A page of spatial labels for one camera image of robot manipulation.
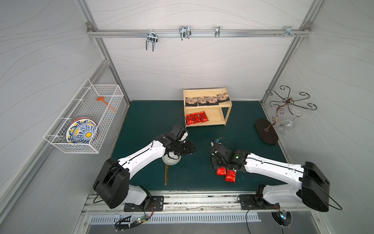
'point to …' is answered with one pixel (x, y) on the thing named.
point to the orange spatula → (102, 99)
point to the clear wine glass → (287, 126)
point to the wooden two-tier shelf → (206, 106)
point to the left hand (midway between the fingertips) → (193, 151)
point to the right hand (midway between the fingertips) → (213, 158)
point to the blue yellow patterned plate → (83, 130)
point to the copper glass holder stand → (262, 125)
